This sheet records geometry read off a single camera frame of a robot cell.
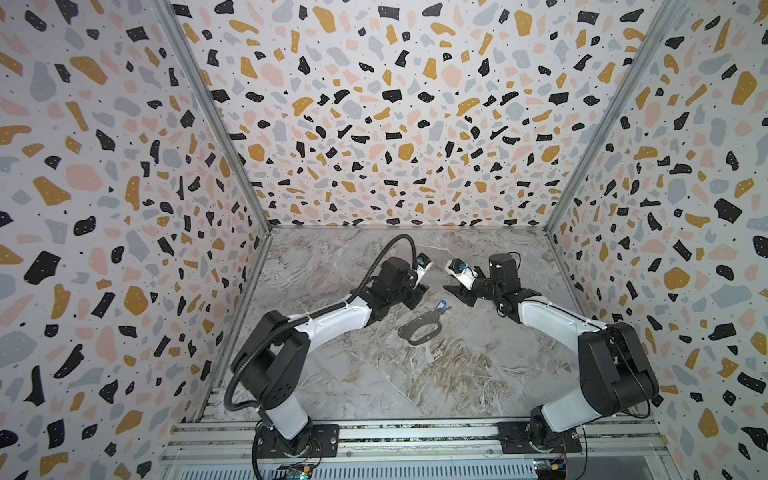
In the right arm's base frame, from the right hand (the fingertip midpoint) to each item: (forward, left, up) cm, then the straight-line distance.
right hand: (451, 273), depth 88 cm
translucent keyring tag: (-6, +5, -17) cm, 19 cm away
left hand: (-3, +7, +1) cm, 8 cm away
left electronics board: (-47, +38, -15) cm, 63 cm away
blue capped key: (-2, +1, -16) cm, 16 cm away
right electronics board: (-46, -21, -16) cm, 53 cm away
